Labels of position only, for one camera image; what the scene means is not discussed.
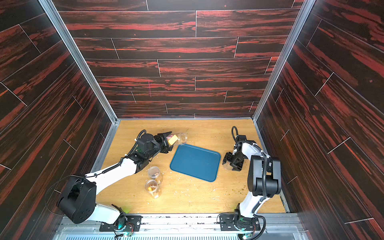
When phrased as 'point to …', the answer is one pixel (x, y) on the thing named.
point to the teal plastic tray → (196, 162)
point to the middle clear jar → (154, 172)
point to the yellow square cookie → (173, 139)
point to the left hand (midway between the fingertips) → (175, 134)
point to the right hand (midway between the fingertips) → (231, 165)
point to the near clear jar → (151, 187)
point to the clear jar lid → (227, 165)
